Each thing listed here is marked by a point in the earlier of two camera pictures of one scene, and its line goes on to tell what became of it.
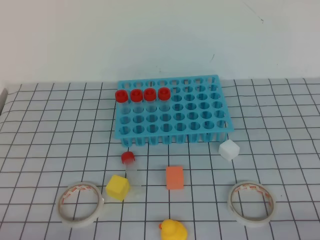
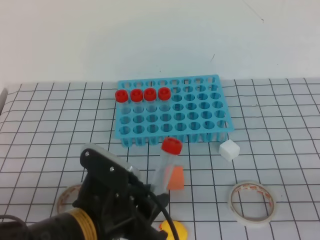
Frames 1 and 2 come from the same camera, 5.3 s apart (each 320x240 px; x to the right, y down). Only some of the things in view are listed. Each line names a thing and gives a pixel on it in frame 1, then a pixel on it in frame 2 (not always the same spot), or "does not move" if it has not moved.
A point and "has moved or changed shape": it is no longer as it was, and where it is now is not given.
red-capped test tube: (128, 159) has moved or changed shape
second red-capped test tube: (136, 98) does not move
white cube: (229, 150) does not move
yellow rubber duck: (172, 230) does not move
